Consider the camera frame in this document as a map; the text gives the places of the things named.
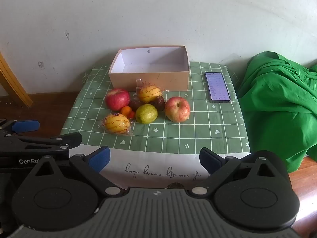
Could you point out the small orange kumquat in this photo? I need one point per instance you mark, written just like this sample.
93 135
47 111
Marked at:
125 110

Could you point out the black smartphone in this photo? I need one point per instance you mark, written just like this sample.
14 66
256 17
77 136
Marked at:
217 86

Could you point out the small red cherry tomato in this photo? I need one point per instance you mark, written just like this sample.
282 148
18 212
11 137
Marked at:
132 115

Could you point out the red and yellow apple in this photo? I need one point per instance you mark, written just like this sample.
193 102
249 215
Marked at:
177 109

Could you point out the green pear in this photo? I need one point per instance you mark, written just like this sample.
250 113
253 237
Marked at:
146 114

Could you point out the green checked tablecloth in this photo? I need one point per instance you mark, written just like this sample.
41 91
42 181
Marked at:
198 133

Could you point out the cardboard box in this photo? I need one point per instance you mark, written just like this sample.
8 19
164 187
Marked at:
148 78

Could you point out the plastic-wrapped yellow orange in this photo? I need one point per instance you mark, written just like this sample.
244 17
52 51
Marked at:
148 91
116 124

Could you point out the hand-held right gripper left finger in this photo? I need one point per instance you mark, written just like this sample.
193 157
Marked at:
100 159

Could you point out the dark red jujube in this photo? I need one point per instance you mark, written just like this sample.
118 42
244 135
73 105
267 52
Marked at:
135 104
159 103

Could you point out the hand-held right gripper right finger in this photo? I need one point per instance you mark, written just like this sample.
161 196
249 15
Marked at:
209 160

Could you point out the yellow wooden frame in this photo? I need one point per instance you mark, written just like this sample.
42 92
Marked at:
14 84

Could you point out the bright green cloth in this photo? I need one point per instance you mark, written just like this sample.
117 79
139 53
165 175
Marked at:
275 104

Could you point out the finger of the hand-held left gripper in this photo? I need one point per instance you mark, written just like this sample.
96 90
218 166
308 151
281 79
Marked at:
24 126
62 141

